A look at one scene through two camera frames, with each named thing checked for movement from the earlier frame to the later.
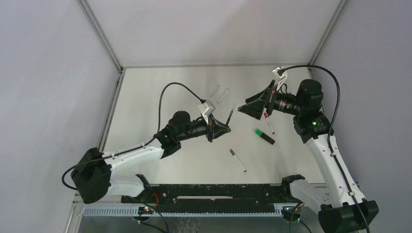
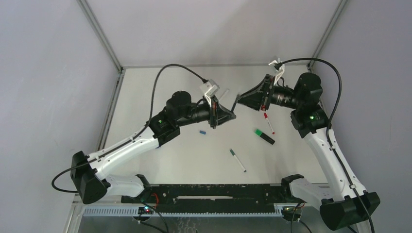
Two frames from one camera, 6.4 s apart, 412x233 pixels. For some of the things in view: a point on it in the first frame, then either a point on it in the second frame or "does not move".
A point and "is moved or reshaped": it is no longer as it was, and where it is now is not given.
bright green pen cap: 258,132 does not move
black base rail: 212,196 does not move
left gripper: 210,129 to 214,114
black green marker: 264,136 does not move
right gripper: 268,101 to 266,95
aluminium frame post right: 324,36 does not move
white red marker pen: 273,132 does not move
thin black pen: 231,112 is moved or reshaped
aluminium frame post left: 101,35 does not move
